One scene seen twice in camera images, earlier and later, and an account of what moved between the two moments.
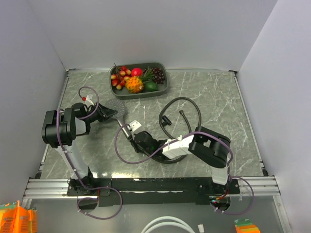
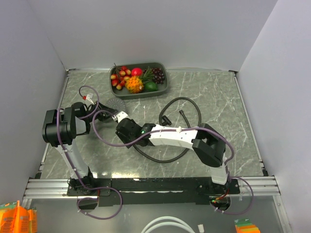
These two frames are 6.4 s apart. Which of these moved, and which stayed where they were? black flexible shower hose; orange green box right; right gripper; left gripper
Moved: right gripper
Stayed: left gripper; black flexible shower hose; orange green box right
